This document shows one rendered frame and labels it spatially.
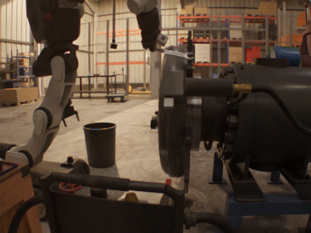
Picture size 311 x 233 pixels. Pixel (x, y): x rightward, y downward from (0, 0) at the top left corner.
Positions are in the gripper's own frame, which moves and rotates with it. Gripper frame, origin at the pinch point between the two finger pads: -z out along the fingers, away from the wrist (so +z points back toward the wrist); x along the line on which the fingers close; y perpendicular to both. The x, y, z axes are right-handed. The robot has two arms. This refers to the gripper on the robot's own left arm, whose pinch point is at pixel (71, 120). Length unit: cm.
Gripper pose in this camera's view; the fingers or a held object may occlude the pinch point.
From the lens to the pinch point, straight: 165.4
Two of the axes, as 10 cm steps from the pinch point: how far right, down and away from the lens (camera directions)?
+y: -7.1, -0.5, 7.1
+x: 6.7, -3.6, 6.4
